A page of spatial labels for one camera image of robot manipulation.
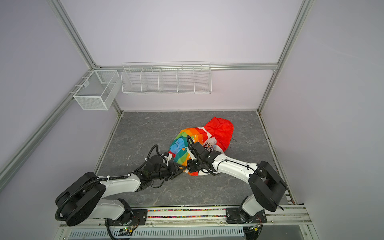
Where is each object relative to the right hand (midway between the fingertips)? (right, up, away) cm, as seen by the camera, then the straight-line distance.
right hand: (188, 168), depth 84 cm
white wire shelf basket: (-16, +56, +15) cm, 60 cm away
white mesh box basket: (-60, +47, +13) cm, 78 cm away
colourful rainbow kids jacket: (+19, +17, +21) cm, 33 cm away
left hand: (-2, -1, -2) cm, 3 cm away
